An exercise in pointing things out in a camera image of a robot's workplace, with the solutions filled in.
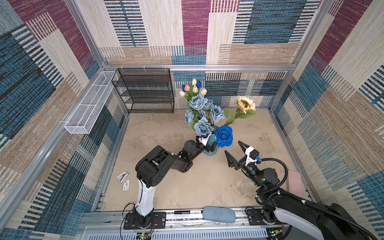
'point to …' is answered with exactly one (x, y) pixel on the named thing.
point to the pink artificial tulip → (187, 87)
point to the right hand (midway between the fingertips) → (231, 147)
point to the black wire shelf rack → (145, 90)
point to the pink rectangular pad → (294, 183)
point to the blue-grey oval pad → (215, 214)
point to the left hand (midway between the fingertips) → (214, 131)
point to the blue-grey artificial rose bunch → (204, 113)
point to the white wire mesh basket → (82, 120)
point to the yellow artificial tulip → (194, 82)
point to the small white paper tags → (122, 178)
